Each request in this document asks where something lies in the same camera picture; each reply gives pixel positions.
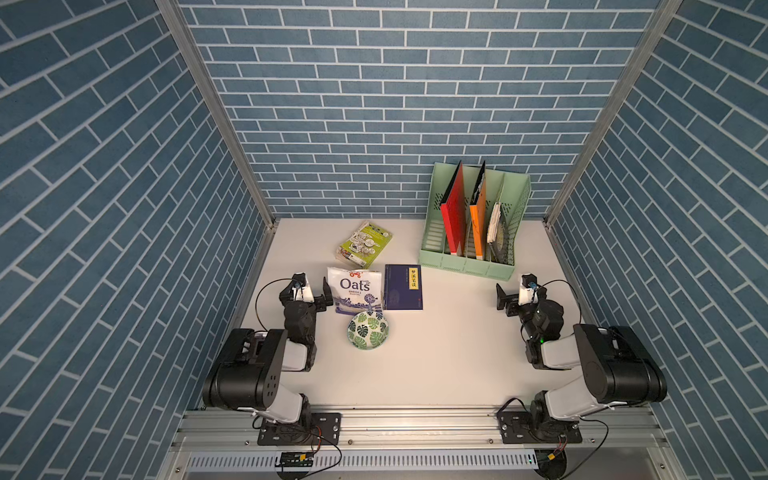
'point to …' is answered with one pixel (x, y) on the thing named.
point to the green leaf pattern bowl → (368, 330)
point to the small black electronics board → (295, 459)
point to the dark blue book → (403, 287)
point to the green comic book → (365, 245)
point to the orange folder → (478, 214)
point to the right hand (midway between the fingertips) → (517, 283)
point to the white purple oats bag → (356, 291)
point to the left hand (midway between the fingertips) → (316, 278)
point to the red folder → (454, 211)
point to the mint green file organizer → (507, 195)
